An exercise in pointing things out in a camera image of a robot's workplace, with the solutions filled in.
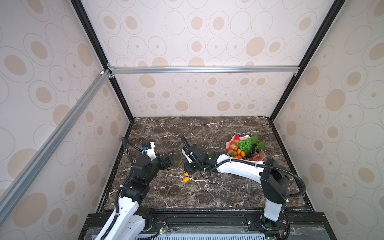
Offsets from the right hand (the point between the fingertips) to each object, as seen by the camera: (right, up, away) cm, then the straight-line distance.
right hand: (185, 168), depth 83 cm
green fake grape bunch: (+38, +11, +13) cm, 41 cm away
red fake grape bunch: (+43, +5, +6) cm, 44 cm away
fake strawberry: (+33, +16, +15) cm, 40 cm away
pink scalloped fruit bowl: (+37, +16, +19) cm, 45 cm away
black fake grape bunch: (+43, +9, +11) cm, 45 cm away
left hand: (-7, +10, -9) cm, 15 cm away
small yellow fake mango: (+33, +8, +12) cm, 36 cm away
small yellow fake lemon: (0, -8, +4) cm, 9 cm away
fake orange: (+33, +5, +10) cm, 35 cm away
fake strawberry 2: (+30, +12, +14) cm, 35 cm away
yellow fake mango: (+36, +6, +11) cm, 38 cm away
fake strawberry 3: (+28, +8, +9) cm, 30 cm away
